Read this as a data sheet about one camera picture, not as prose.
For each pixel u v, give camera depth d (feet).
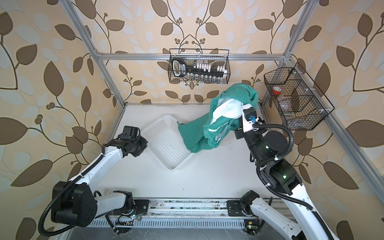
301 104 2.40
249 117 1.36
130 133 2.19
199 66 2.71
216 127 1.86
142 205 2.46
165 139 3.28
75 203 1.32
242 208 2.14
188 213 2.42
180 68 2.79
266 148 1.24
